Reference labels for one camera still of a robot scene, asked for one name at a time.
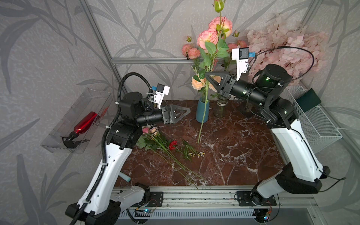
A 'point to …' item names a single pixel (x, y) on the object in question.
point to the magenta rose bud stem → (148, 141)
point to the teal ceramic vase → (200, 109)
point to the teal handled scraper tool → (124, 177)
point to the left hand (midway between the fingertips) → (186, 114)
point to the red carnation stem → (172, 145)
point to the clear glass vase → (219, 110)
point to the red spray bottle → (69, 141)
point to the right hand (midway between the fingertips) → (205, 74)
